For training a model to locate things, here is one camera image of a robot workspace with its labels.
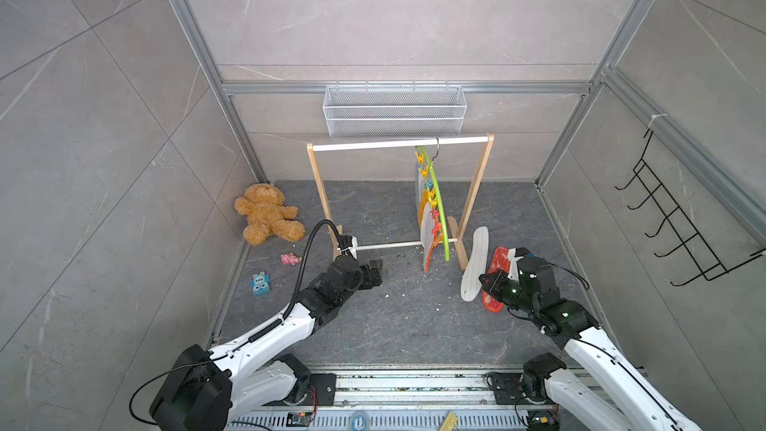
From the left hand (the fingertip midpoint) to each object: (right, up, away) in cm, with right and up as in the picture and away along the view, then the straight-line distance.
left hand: (374, 259), depth 83 cm
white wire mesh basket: (+6, +48, +17) cm, 51 cm away
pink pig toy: (-28, -2, +12) cm, 31 cm away
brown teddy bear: (-37, +12, +17) cm, 43 cm away
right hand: (+29, -4, -5) cm, 30 cm away
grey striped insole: (+29, -2, 0) cm, 29 cm away
